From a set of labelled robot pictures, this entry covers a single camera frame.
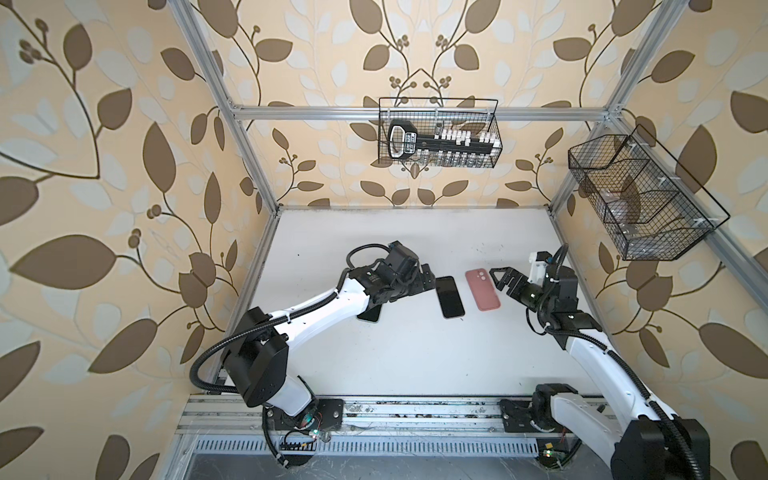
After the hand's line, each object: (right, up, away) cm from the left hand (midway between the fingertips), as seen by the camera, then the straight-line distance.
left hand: (421, 278), depth 81 cm
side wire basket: (+56, +18, -8) cm, 60 cm away
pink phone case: (+21, -6, +14) cm, 26 cm away
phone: (+10, -8, +14) cm, 19 cm away
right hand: (+23, 0, +2) cm, 23 cm away
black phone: (-15, -13, +10) cm, 22 cm away
